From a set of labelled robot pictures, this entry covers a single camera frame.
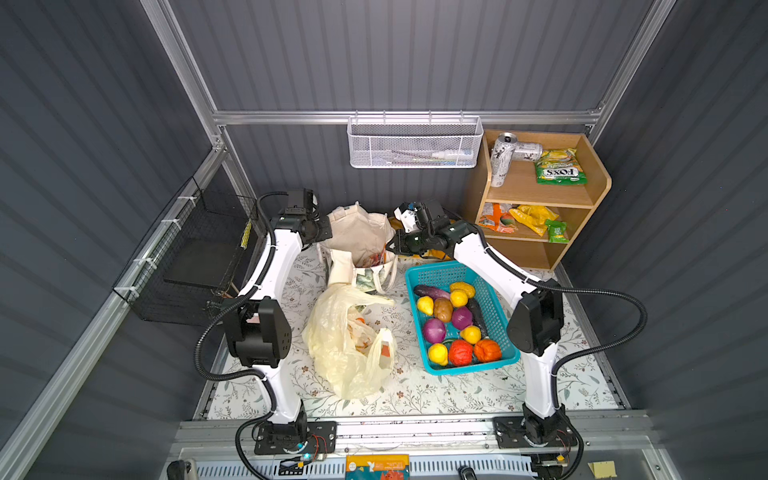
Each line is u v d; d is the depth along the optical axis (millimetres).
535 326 518
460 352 806
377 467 693
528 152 912
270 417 608
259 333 491
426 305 937
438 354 822
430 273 1060
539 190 866
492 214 963
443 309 911
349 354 757
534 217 963
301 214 682
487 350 821
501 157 790
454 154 907
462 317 889
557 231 937
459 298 932
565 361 561
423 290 967
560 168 889
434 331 867
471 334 859
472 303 940
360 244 1053
